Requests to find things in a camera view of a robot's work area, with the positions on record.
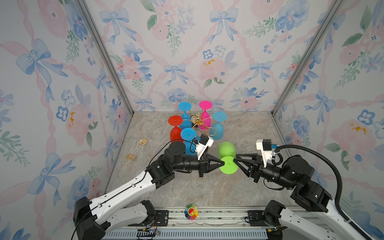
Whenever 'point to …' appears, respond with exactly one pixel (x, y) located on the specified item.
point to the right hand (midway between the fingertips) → (235, 157)
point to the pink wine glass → (205, 122)
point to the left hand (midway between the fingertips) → (223, 163)
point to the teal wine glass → (219, 117)
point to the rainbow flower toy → (191, 211)
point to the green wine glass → (227, 153)
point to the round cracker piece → (143, 141)
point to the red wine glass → (175, 131)
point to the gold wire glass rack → (198, 119)
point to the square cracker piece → (131, 157)
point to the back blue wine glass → (185, 106)
